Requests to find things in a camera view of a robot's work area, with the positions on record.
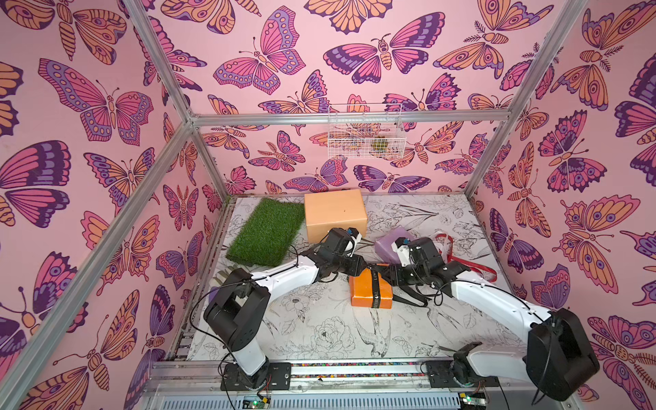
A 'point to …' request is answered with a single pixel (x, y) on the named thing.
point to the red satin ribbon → (445, 245)
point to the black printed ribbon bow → (376, 301)
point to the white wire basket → (370, 131)
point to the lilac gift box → (383, 248)
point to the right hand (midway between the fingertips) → (388, 272)
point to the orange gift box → (361, 290)
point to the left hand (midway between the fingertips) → (365, 263)
